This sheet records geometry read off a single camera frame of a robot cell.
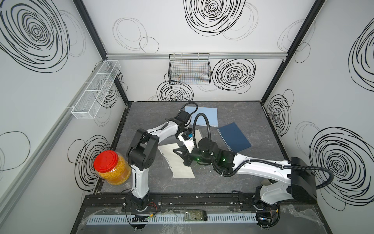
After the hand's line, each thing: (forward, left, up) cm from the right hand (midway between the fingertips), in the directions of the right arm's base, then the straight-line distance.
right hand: (174, 152), depth 67 cm
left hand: (+22, -6, -20) cm, 31 cm away
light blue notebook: (+45, -23, -24) cm, 56 cm away
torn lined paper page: (-5, -2, -10) cm, 11 cm away
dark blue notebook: (+22, -37, -25) cm, 50 cm away
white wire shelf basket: (+19, +44, +11) cm, 49 cm away
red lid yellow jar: (-6, +29, -5) cm, 30 cm away
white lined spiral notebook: (+23, -12, -25) cm, 36 cm away
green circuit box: (-22, -11, -19) cm, 31 cm away
